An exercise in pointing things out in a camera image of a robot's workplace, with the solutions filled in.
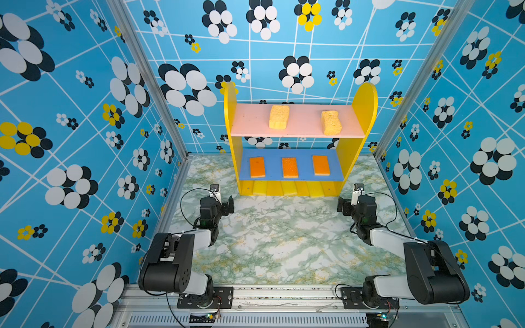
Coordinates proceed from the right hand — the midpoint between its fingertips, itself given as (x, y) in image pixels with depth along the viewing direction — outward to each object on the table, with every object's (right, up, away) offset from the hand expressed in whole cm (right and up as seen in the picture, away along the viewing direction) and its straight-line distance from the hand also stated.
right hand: (354, 197), depth 92 cm
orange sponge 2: (-29, +14, +2) cm, 32 cm away
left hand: (-60, +1, +1) cm, 60 cm away
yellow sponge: (-43, +3, +10) cm, 45 cm away
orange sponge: (-44, +14, +2) cm, 46 cm away
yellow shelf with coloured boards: (-48, +31, +24) cm, 62 cm away
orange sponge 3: (-15, +15, +2) cm, 21 cm away
